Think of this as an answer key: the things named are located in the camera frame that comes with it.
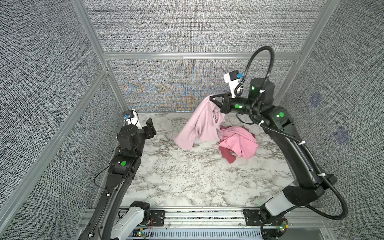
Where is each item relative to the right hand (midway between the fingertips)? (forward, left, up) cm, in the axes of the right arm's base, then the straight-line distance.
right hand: (212, 95), depth 60 cm
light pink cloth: (-3, +3, -13) cm, 14 cm away
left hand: (-2, +30, -12) cm, 32 cm away
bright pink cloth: (+5, -21, -39) cm, 44 cm away
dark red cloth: (+1, -13, -45) cm, 47 cm away
